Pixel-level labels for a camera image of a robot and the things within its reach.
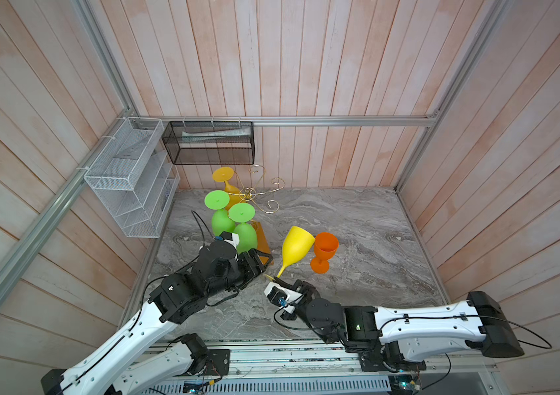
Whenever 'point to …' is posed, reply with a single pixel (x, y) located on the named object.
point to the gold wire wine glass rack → (248, 191)
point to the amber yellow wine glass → (223, 174)
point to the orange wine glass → (325, 247)
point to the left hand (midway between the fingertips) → (267, 268)
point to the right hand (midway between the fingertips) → (276, 278)
